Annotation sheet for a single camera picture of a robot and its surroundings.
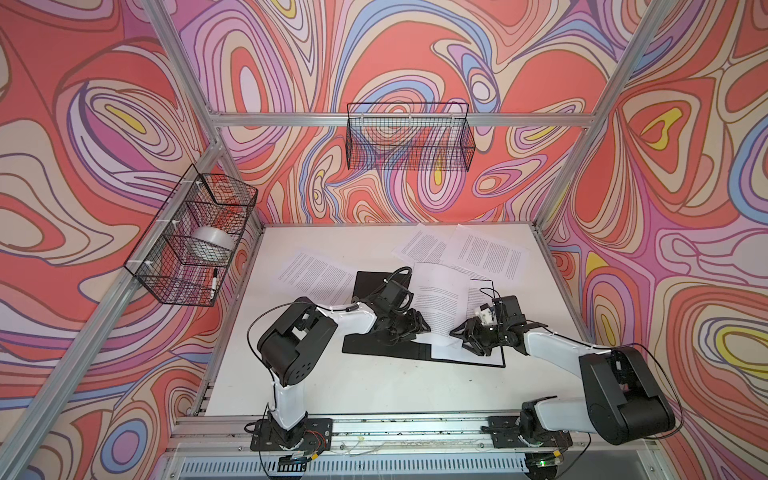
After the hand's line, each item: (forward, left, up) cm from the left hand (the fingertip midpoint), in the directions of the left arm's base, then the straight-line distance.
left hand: (429, 332), depth 88 cm
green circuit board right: (-31, -25, -5) cm, 40 cm away
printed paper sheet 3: (+38, -2, -4) cm, 38 cm away
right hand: (-3, -8, -2) cm, 8 cm away
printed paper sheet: (+21, +35, -4) cm, 41 cm away
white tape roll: (+9, +55, +29) cm, 63 cm away
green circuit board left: (-31, +35, -3) cm, 46 cm away
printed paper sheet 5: (+14, -5, -2) cm, 15 cm away
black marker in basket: (+4, +56, +22) cm, 60 cm away
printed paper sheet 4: (+32, -24, -4) cm, 40 cm away
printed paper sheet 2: (-6, -7, -1) cm, 10 cm away
